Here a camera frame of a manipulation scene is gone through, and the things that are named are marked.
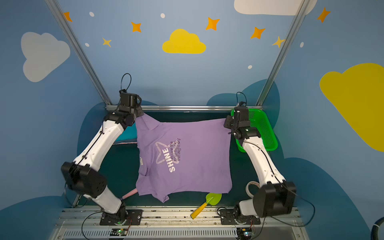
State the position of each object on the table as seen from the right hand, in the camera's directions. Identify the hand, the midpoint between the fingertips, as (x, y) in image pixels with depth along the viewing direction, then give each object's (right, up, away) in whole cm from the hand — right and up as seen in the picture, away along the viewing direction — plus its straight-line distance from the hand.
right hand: (232, 117), depth 81 cm
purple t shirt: (-23, -24, +5) cm, 34 cm away
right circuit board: (+3, -57, -10) cm, 58 cm away
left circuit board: (-58, -56, -11) cm, 82 cm away
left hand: (-53, +5, 0) cm, 53 cm away
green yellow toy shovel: (-12, -44, -3) cm, 46 cm away
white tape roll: (+9, -40, +2) cm, 41 cm away
